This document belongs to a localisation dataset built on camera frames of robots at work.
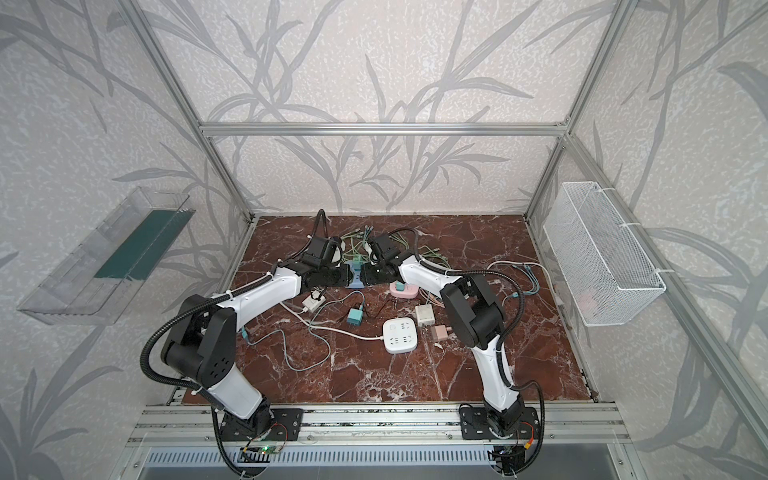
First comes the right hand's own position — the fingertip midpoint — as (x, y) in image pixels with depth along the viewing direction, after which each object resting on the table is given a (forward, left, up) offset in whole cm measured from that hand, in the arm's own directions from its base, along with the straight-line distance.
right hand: (366, 267), depth 97 cm
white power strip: (-21, -11, -4) cm, 24 cm away
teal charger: (-15, +3, -5) cm, 16 cm away
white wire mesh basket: (-21, -55, +27) cm, 65 cm away
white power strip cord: (-18, +12, -7) cm, 23 cm away
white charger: (-15, -19, -5) cm, 24 cm away
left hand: (-2, +3, +4) cm, 5 cm away
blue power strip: (-6, +3, -1) cm, 6 cm away
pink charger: (-20, -23, -4) cm, 31 cm away
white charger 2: (-11, +17, -5) cm, 20 cm away
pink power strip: (-6, -14, -5) cm, 16 cm away
